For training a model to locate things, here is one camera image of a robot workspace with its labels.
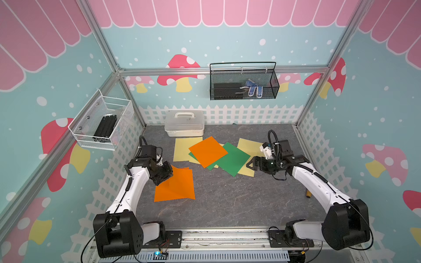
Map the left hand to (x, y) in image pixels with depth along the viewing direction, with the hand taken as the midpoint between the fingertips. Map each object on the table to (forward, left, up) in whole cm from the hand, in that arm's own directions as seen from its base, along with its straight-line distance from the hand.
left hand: (172, 176), depth 82 cm
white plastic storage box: (+40, 0, -2) cm, 40 cm away
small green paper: (+21, -6, -12) cm, 25 cm away
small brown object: (-18, -52, +24) cm, 60 cm away
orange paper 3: (+24, -16, -12) cm, 31 cm away
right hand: (+5, -41, +2) cm, 41 cm away
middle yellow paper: (+17, -7, -12) cm, 22 cm away
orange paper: (-2, +1, -11) cm, 11 cm away
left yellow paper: (+25, +1, -11) cm, 27 cm away
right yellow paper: (+26, -45, -10) cm, 53 cm away
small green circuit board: (-32, +3, -14) cm, 35 cm away
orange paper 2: (+10, 0, -15) cm, 18 cm away
